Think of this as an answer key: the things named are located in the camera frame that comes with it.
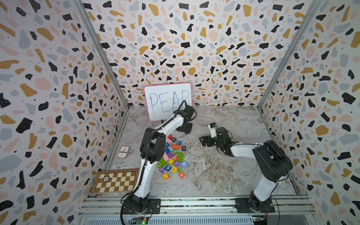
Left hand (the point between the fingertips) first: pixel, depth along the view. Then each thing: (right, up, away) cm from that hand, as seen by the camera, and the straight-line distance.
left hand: (188, 129), depth 99 cm
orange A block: (-4, -26, -16) cm, 31 cm away
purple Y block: (-16, -24, -14) cm, 32 cm away
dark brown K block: (-10, -7, +1) cm, 13 cm away
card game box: (-43, -14, -7) cm, 45 cm away
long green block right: (-5, -18, -7) cm, 20 cm away
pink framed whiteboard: (-19, +21, +5) cm, 29 cm away
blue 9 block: (-13, -23, -13) cm, 29 cm away
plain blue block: (-14, -14, -4) cm, 20 cm away
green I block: (-19, -21, -12) cm, 31 cm away
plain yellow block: (-11, -19, -12) cm, 25 cm away
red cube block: (-13, -5, 0) cm, 14 cm away
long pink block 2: (-15, -18, -8) cm, 24 cm away
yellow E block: (-9, -23, -14) cm, 28 cm away
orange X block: (-14, -27, -16) cm, 34 cm away
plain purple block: (-12, -16, -7) cm, 21 cm away
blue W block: (-6, -9, -1) cm, 11 cm away
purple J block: (-7, -21, -11) cm, 24 cm away
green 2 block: (-9, -15, -5) cm, 18 cm away
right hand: (+12, -5, -4) cm, 13 cm away
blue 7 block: (-15, -11, -2) cm, 18 cm away
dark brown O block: (-3, -13, -4) cm, 14 cm away
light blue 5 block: (-2, -21, -12) cm, 24 cm away
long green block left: (-16, -20, -10) cm, 27 cm away
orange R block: (-9, -18, -8) cm, 22 cm away
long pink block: (-14, -8, -1) cm, 16 cm away
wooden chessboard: (-41, -28, -20) cm, 53 cm away
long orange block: (-8, -12, -2) cm, 15 cm away
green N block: (-6, -24, -14) cm, 28 cm away
